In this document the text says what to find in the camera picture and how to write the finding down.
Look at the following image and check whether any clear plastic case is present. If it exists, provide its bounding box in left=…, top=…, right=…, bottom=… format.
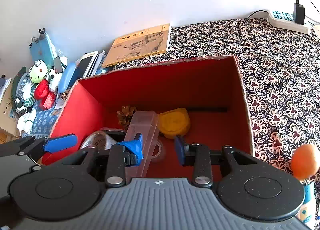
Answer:
left=124, top=111, right=159, bottom=181

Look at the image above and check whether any orange gourd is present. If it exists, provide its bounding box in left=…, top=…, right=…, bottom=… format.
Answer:
left=291, top=144, right=319, bottom=181

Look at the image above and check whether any blue capped white bottle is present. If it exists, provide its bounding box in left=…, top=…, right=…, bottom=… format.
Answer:
left=296, top=182, right=316, bottom=229

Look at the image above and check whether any small clear tape roll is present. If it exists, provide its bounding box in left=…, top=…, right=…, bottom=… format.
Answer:
left=151, top=140, right=166, bottom=163

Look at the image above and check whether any brown pine cone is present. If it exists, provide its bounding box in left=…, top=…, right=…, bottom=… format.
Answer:
left=117, top=106, right=137, bottom=129

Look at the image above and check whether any yellow plastic container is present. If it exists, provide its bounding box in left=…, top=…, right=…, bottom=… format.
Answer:
left=158, top=108, right=190, bottom=139

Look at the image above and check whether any red cardboard box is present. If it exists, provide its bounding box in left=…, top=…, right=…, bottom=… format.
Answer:
left=41, top=54, right=256, bottom=180

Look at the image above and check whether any blue glasses case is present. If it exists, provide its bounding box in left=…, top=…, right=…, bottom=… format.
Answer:
left=57, top=62, right=76, bottom=94

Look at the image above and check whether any green frog plush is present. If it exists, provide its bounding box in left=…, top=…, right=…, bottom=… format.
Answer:
left=29, top=60, right=48, bottom=84

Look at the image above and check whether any white smartphone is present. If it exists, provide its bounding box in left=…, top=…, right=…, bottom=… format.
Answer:
left=73, top=51, right=98, bottom=81

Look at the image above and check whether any blue notebook with clips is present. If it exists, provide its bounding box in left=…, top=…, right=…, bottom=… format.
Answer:
left=29, top=28, right=57, bottom=67

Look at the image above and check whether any yellow paperback book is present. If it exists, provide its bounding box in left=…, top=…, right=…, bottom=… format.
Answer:
left=102, top=23, right=171, bottom=67

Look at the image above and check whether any floral patterned tablecloth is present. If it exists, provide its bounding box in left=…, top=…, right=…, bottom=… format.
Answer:
left=116, top=18, right=319, bottom=173

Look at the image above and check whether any white power strip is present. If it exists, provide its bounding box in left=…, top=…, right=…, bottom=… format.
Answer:
left=268, top=10, right=311, bottom=35

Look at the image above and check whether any black charger plug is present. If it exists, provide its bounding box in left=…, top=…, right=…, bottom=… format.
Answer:
left=293, top=0, right=305, bottom=25

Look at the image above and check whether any black charger cable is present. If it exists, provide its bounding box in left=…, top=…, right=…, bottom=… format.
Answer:
left=295, top=0, right=320, bottom=18

